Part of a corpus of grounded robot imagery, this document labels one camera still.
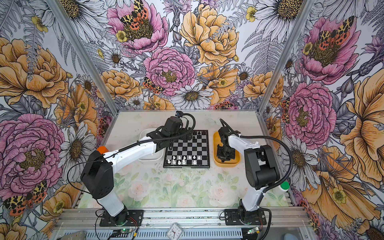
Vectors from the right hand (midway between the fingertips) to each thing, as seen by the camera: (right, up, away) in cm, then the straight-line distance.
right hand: (223, 162), depth 91 cm
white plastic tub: (-39, +4, -1) cm, 40 cm away
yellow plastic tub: (-2, +12, +13) cm, 18 cm away
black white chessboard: (-20, +4, +5) cm, 21 cm away
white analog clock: (-26, -26, -22) cm, 43 cm away
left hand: (-23, +18, -4) cm, 30 cm away
